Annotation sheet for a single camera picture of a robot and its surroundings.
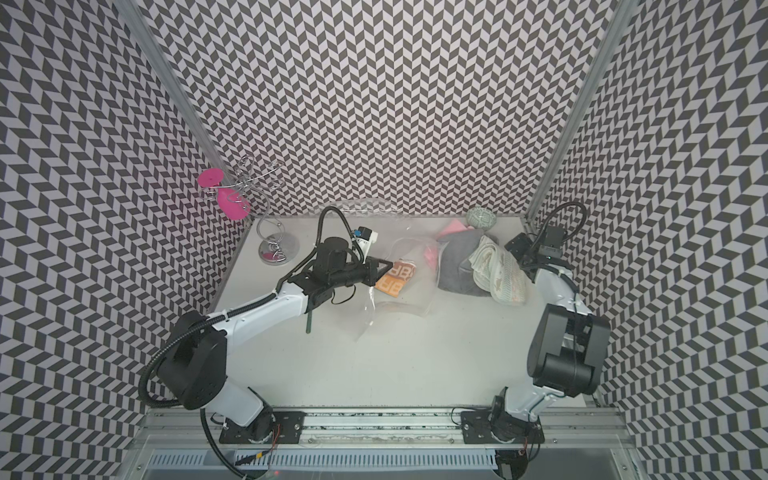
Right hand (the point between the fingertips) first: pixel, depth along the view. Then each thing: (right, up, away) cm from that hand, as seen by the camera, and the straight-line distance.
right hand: (516, 253), depth 91 cm
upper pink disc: (-92, +22, -4) cm, 94 cm away
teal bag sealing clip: (-64, -21, 0) cm, 67 cm away
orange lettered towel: (-38, -9, +5) cm, 39 cm away
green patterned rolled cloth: (-4, +13, +25) cm, 28 cm away
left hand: (-38, -4, -10) cm, 40 cm away
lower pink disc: (-89, +16, +4) cm, 91 cm away
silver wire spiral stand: (-81, +1, +17) cm, 83 cm away
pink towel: (-25, 0, +11) cm, 27 cm away
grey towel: (-18, -6, +3) cm, 19 cm away
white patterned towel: (-6, -6, -1) cm, 9 cm away
